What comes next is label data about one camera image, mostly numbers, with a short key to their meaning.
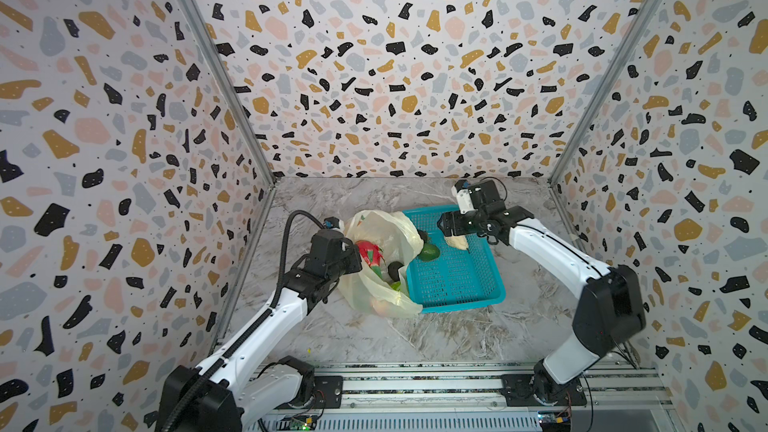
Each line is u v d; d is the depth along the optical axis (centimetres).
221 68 88
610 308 45
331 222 73
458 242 97
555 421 72
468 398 73
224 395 38
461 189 79
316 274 60
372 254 91
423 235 102
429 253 95
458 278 95
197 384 38
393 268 92
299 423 70
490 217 66
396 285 86
